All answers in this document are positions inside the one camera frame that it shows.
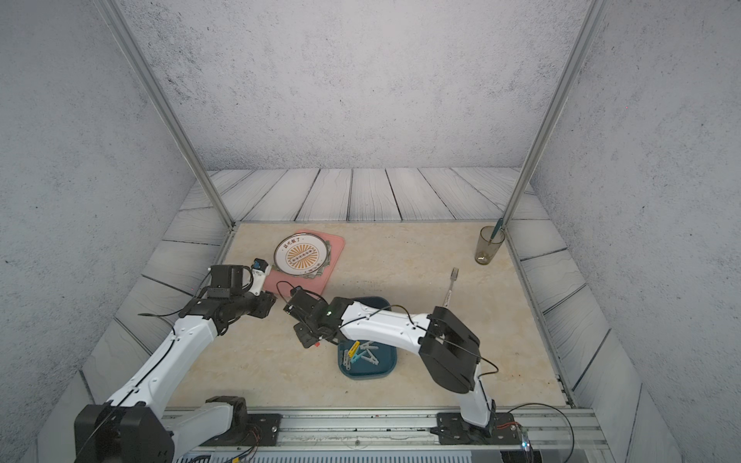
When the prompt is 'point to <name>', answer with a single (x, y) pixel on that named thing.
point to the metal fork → (453, 278)
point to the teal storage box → (363, 368)
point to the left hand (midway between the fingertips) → (271, 295)
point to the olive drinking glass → (484, 255)
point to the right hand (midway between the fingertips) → (306, 333)
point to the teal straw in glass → (497, 230)
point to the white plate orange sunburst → (300, 254)
